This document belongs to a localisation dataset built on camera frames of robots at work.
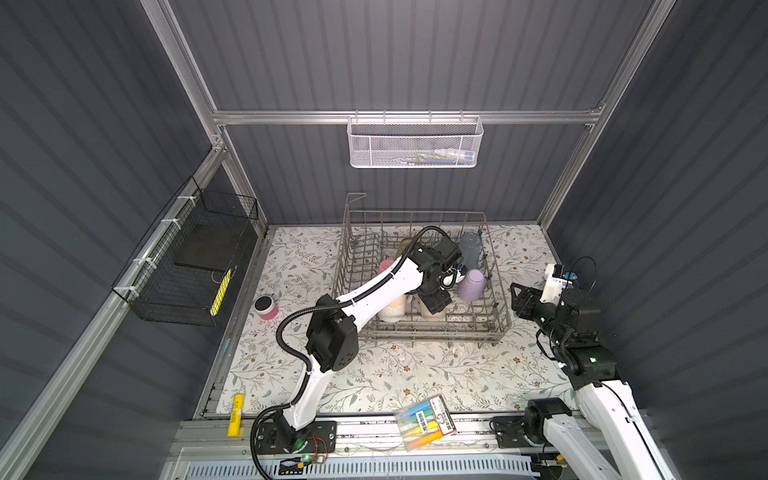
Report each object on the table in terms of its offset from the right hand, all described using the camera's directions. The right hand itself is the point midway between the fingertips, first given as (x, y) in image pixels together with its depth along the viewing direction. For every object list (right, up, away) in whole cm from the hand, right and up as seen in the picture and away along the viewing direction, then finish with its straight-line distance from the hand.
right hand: (525, 289), depth 74 cm
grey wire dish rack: (-39, +14, +34) cm, 54 cm away
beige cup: (-24, -7, +3) cm, 26 cm away
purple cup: (-10, 0, +13) cm, 16 cm away
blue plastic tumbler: (-9, +11, +18) cm, 23 cm away
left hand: (-22, -4, +12) cm, 25 cm away
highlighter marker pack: (-25, -33, 0) cm, 42 cm away
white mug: (-32, -8, +13) cm, 36 cm away
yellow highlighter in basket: (-74, 0, -5) cm, 74 cm away
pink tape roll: (-73, -7, +18) cm, 76 cm away
